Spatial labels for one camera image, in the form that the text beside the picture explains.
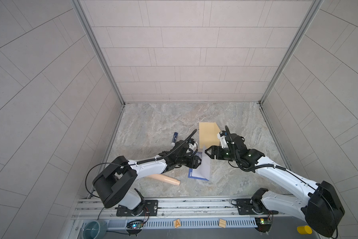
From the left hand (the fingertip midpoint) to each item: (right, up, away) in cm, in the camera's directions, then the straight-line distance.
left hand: (202, 160), depth 81 cm
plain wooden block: (+7, -24, -14) cm, 29 cm away
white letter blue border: (0, -5, -2) cm, 6 cm away
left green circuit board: (-31, -23, -17) cm, 42 cm away
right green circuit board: (+27, -25, -12) cm, 39 cm away
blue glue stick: (-17, +10, +13) cm, 23 cm away
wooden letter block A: (-13, -24, -15) cm, 31 cm away
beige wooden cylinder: (-20, -10, -1) cm, 23 cm away
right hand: (+3, +5, -2) cm, 6 cm away
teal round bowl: (-50, -25, -17) cm, 58 cm away
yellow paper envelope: (+6, +11, +23) cm, 26 cm away
